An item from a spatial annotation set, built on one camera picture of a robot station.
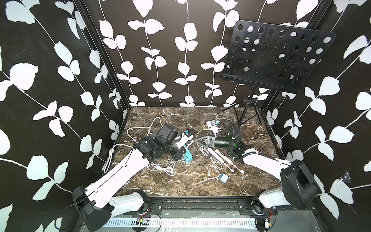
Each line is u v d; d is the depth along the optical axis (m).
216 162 0.90
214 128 0.71
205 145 0.68
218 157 0.91
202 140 0.69
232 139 0.62
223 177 0.83
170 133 0.53
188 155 0.90
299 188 0.43
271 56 0.64
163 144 0.52
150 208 0.73
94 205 0.37
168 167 0.86
